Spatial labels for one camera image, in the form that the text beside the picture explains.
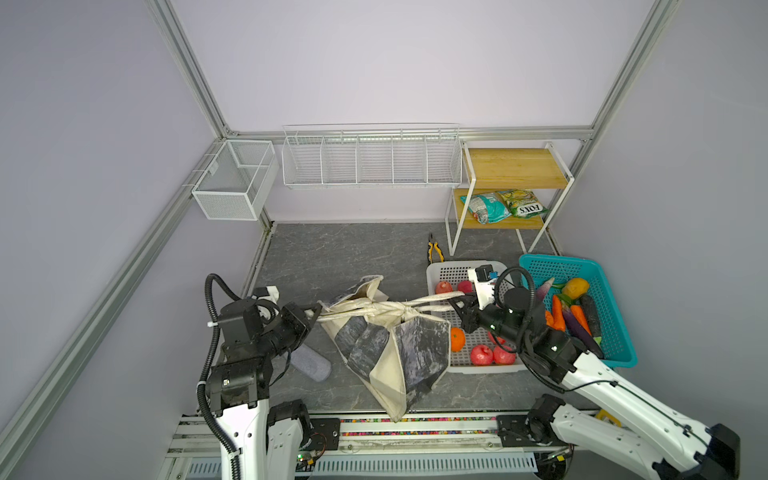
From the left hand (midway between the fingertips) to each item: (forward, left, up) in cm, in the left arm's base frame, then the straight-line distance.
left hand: (319, 311), depth 67 cm
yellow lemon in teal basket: (+14, -76, -20) cm, 80 cm away
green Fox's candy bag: (+41, -64, -8) cm, 76 cm away
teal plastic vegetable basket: (-5, -78, -20) cm, 81 cm away
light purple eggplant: (+15, -67, -25) cm, 73 cm away
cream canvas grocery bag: (-9, -18, -5) cm, 21 cm away
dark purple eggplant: (+2, -73, -25) cm, 77 cm away
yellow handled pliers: (+39, -34, -25) cm, 57 cm away
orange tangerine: (0, -35, -21) cm, 41 cm away
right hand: (+3, -32, -2) cm, 32 cm away
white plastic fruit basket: (-4, -39, -21) cm, 45 cm away
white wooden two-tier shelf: (+50, -63, -9) cm, 81 cm away
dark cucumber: (+7, -78, -22) cm, 81 cm away
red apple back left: (+18, -34, -22) cm, 44 cm away
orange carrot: (+6, -75, -23) cm, 79 cm away
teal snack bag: (+39, -51, -8) cm, 64 cm away
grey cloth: (-4, +7, -23) cm, 25 cm away
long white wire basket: (+54, -14, +4) cm, 56 cm away
